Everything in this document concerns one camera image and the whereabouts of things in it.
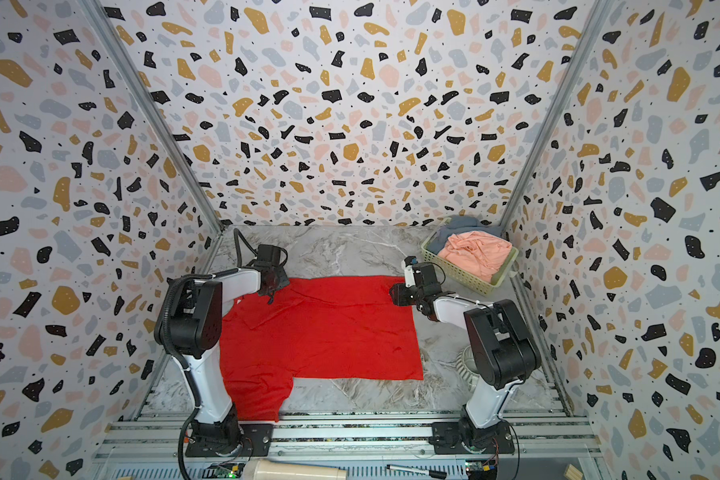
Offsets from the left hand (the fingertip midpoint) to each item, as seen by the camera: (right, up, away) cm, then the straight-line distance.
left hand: (278, 274), depth 102 cm
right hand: (+39, -2, -6) cm, 40 cm away
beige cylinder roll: (+9, -41, -35) cm, 55 cm away
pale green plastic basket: (+50, +4, -25) cm, 56 cm away
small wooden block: (+79, -44, -33) cm, 97 cm away
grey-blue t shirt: (+65, +18, +10) cm, 68 cm away
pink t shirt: (+67, +7, -2) cm, 68 cm away
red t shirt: (+23, -16, -10) cm, 30 cm away
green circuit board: (-2, -44, -32) cm, 55 cm away
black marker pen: (+43, -44, -32) cm, 70 cm away
